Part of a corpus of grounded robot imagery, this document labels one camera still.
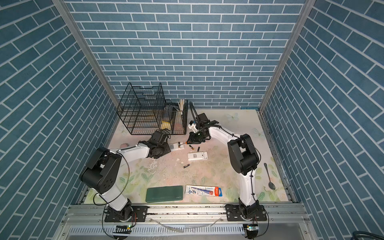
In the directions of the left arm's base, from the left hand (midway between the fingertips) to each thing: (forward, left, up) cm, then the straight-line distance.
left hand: (168, 150), depth 96 cm
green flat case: (-26, 0, -2) cm, 26 cm away
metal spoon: (-23, -60, 0) cm, 65 cm away
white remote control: (-4, -19, +1) cm, 19 cm away
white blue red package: (-25, -22, 0) cm, 33 cm away
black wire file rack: (+37, +25, -1) cm, 45 cm away
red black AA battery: (+1, -20, -1) cm, 20 cm away
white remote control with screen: (+3, -5, 0) cm, 6 cm away
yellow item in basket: (+20, +4, +1) cm, 21 cm away
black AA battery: (+2, -15, -1) cm, 15 cm away
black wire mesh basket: (+30, -2, -1) cm, 30 cm away
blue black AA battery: (-11, -11, -2) cm, 16 cm away
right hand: (+2, -12, +7) cm, 14 cm away
